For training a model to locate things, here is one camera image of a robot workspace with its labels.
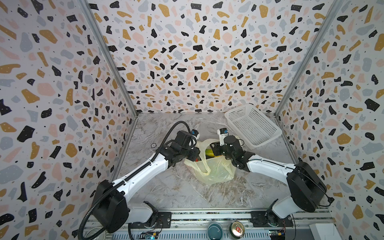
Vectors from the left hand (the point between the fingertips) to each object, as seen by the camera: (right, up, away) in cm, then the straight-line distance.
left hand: (198, 149), depth 80 cm
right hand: (+6, +4, +5) cm, 9 cm away
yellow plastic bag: (+6, -10, -3) cm, 13 cm away
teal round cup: (+8, -38, -9) cm, 40 cm away
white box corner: (+58, -36, -12) cm, 69 cm away
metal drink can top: (+17, -31, -17) cm, 39 cm away
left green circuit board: (-23, -39, -9) cm, 47 cm away
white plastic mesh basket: (+40, +12, +34) cm, 54 cm away
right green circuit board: (+38, -40, -8) cm, 56 cm away
